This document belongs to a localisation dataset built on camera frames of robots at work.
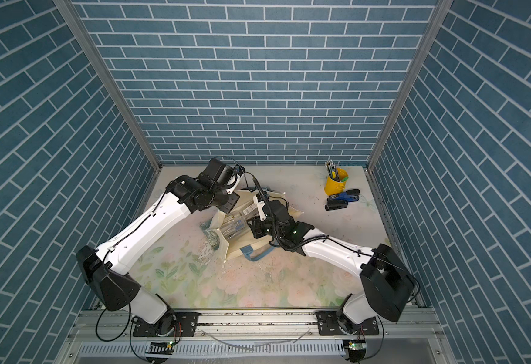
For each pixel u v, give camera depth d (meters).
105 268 0.41
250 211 0.95
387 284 0.43
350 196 1.06
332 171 1.01
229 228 0.90
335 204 1.05
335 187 1.04
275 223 0.61
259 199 0.73
